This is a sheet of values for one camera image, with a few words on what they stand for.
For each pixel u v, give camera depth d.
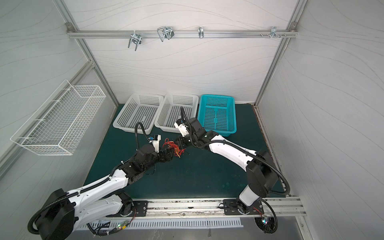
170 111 1.15
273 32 0.76
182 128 0.73
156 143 0.73
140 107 1.18
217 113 1.15
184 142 0.71
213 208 0.75
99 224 0.72
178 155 0.80
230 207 0.73
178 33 0.80
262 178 0.44
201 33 0.78
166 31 0.76
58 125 0.68
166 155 0.73
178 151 0.82
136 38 0.79
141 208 0.74
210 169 0.90
